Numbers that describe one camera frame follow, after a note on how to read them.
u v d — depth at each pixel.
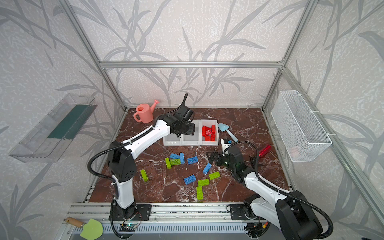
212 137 1.02
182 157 0.91
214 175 0.86
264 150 0.94
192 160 0.91
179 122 0.63
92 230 0.70
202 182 0.83
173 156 0.94
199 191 0.79
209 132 1.03
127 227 0.71
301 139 0.79
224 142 0.77
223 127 1.05
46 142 0.64
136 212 0.72
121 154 0.53
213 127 1.05
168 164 0.89
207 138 1.00
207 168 0.87
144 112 1.05
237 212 0.73
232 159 0.66
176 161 0.90
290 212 0.41
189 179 0.85
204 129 0.99
